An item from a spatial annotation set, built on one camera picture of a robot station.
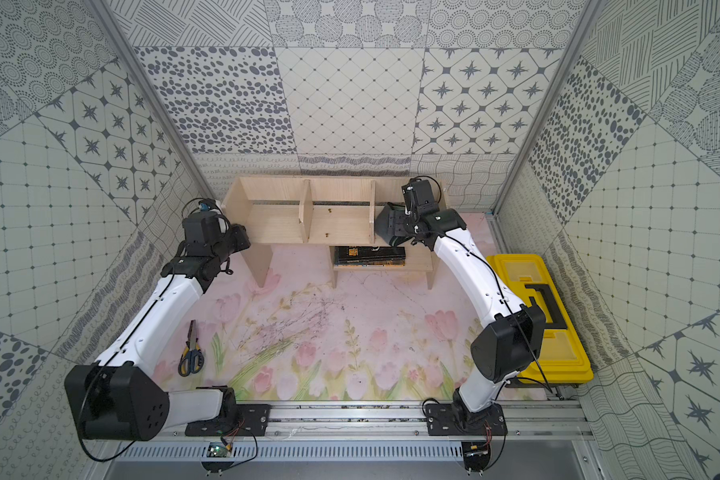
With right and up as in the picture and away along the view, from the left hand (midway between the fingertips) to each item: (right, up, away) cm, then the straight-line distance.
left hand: (237, 223), depth 81 cm
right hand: (+47, 0, +2) cm, 47 cm away
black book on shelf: (+36, -10, +9) cm, 38 cm away
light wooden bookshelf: (+28, +4, +7) cm, 29 cm away
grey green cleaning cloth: (+42, 0, -6) cm, 43 cm away
